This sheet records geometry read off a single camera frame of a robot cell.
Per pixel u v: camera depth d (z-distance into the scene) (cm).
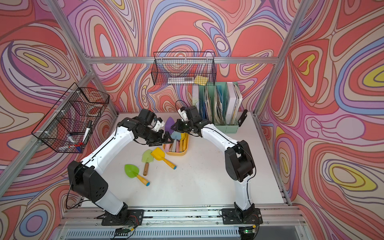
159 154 96
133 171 88
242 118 112
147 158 94
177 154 95
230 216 73
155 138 70
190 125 70
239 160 51
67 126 74
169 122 85
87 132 69
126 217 68
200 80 91
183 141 99
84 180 42
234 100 95
